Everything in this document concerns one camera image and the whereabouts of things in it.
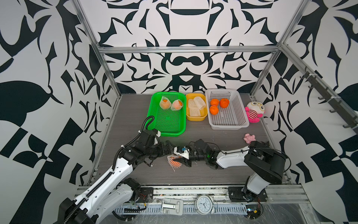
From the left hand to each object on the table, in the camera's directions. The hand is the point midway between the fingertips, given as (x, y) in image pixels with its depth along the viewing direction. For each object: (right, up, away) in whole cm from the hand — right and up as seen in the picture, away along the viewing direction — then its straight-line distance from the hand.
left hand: (168, 147), depth 77 cm
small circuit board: (+43, -31, -6) cm, 53 cm away
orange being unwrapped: (+33, +24, +31) cm, 51 cm away
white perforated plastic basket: (+43, +21, +34) cm, 58 cm away
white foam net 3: (+21, +25, +28) cm, 43 cm away
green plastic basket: (-2, +20, +31) cm, 37 cm away
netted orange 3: (+4, -10, +2) cm, 11 cm away
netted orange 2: (+31, +20, +26) cm, 45 cm away
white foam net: (+17, +19, +23) cm, 34 cm away
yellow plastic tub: (+24, +18, +30) cm, 43 cm away
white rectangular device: (+2, -27, -8) cm, 28 cm away
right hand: (+3, -5, +3) cm, 6 cm away
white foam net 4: (+1, -6, 0) cm, 6 cm away
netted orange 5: (+4, +24, +28) cm, 37 cm away
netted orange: (+40, +25, +30) cm, 56 cm away
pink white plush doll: (+60, +19, +25) cm, 68 cm away
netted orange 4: (-5, +25, +28) cm, 38 cm away
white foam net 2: (+15, +24, +31) cm, 42 cm away
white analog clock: (+18, -26, -9) cm, 33 cm away
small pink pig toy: (+51, +2, +15) cm, 53 cm away
